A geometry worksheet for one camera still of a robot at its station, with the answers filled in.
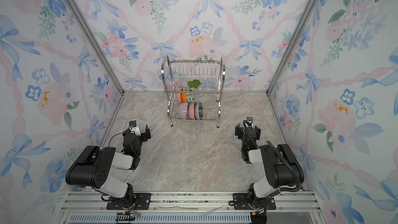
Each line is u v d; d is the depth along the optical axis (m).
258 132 0.85
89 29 0.86
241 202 0.73
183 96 1.00
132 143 0.70
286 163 0.39
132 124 0.78
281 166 0.46
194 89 0.84
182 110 0.93
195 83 0.87
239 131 0.86
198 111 0.92
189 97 1.08
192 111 0.93
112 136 0.98
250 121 0.79
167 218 0.70
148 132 0.86
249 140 0.70
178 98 1.00
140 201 0.73
